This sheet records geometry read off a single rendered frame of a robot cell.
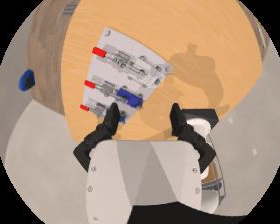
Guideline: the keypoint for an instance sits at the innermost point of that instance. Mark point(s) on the blue rectangular block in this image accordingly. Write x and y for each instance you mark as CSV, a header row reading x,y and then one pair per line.
x,y
133,99

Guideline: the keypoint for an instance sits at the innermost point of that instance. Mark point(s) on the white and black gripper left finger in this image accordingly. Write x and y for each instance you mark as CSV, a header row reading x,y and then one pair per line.
x,y
110,124

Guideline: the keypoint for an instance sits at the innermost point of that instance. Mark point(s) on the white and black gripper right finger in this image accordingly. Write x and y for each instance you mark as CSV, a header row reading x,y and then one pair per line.
x,y
179,126

